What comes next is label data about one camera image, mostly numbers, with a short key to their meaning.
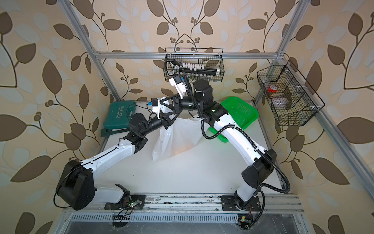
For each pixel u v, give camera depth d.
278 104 0.74
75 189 0.42
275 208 0.74
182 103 0.57
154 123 0.65
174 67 0.84
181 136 0.77
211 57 0.91
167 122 0.65
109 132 1.02
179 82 0.54
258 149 0.43
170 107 0.60
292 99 0.74
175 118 0.68
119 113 1.08
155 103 0.62
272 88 0.81
